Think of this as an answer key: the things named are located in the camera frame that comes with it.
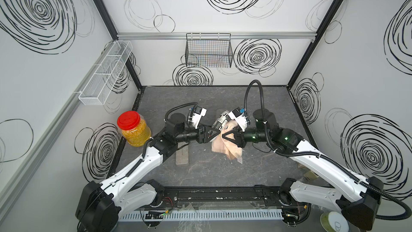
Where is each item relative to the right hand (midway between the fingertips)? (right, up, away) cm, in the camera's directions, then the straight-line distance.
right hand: (224, 137), depth 66 cm
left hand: (-3, +1, +2) cm, 4 cm away
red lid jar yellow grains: (-44, +2, +13) cm, 46 cm away
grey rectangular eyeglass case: (-21, -14, +19) cm, 31 cm away
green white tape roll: (+44, -34, -2) cm, 56 cm away
